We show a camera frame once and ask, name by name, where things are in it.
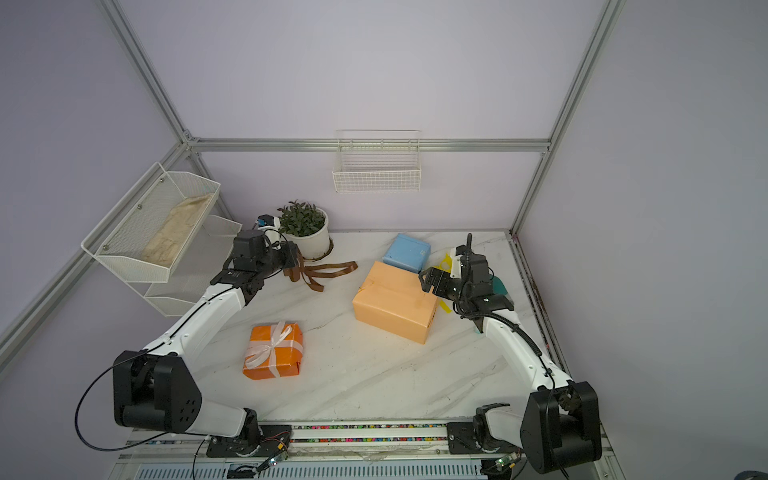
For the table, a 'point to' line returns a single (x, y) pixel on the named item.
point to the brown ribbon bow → (324, 271)
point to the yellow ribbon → (446, 265)
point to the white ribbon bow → (259, 353)
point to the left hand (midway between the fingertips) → (296, 249)
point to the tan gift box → (393, 301)
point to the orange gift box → (274, 351)
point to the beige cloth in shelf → (169, 242)
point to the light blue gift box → (408, 253)
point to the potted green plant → (307, 226)
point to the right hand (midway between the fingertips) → (434, 283)
